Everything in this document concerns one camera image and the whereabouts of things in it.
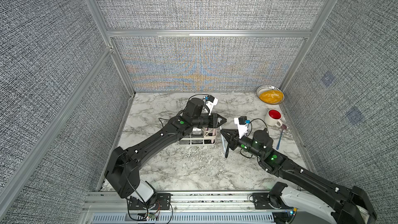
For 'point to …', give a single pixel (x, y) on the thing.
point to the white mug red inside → (272, 117)
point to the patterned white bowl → (267, 87)
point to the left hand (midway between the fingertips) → (229, 120)
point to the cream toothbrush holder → (206, 136)
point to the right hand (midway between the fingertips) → (222, 127)
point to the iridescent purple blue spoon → (284, 126)
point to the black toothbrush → (227, 151)
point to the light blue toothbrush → (223, 140)
